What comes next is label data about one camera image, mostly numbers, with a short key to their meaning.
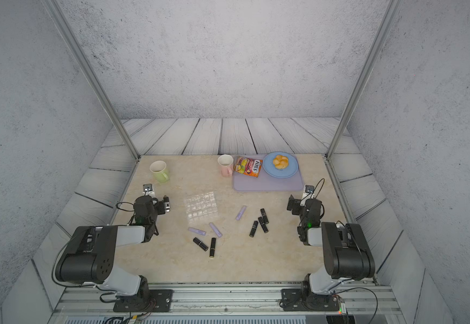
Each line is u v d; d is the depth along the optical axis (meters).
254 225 0.91
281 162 1.14
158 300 0.73
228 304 0.73
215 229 0.91
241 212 0.96
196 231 0.91
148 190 0.81
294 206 0.83
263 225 0.91
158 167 1.05
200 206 0.97
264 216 0.95
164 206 0.88
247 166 1.12
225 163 1.06
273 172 1.11
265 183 1.10
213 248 0.85
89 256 0.46
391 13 0.71
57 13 0.71
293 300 0.72
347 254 0.45
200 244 0.86
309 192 0.80
